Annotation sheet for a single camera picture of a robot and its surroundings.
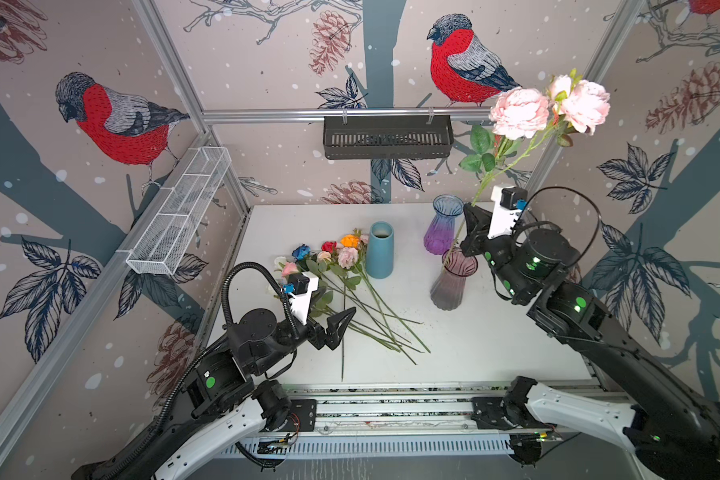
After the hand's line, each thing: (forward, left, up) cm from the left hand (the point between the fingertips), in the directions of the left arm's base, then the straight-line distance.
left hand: (338, 303), depth 60 cm
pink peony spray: (+29, 0, -26) cm, 39 cm away
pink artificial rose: (+25, +19, -25) cm, 40 cm away
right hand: (+13, -25, +14) cm, 31 cm away
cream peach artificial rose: (+32, +9, -27) cm, 43 cm away
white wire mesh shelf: (+27, +45, -1) cm, 52 cm away
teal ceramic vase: (+25, -10, -15) cm, 31 cm away
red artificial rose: (+37, +8, -29) cm, 47 cm away
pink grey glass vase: (+17, -31, -27) cm, 45 cm away
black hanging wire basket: (+65, -14, -2) cm, 67 cm away
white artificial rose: (+28, +23, -25) cm, 44 cm away
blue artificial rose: (+32, +17, -26) cm, 45 cm away
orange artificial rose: (+38, 0, -26) cm, 46 cm away
